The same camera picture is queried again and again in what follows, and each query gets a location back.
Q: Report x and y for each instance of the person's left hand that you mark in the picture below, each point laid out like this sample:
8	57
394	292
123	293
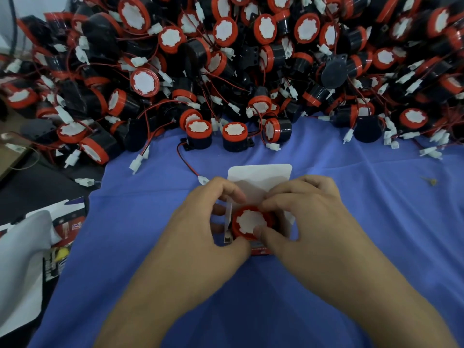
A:
196	242

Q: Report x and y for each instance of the blue table cloth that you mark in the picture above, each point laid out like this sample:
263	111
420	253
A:
391	213

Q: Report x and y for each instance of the person's right hand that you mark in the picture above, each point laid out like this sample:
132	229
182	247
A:
326	235

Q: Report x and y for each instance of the small brass screw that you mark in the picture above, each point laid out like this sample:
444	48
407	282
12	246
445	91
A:
433	182

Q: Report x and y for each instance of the person's left forearm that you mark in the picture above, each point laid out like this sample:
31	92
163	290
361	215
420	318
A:
159	308

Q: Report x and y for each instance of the pile of black red buzzers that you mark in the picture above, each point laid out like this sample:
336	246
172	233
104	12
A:
239	61

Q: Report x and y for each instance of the brown cardboard piece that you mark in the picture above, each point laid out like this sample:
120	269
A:
9	159

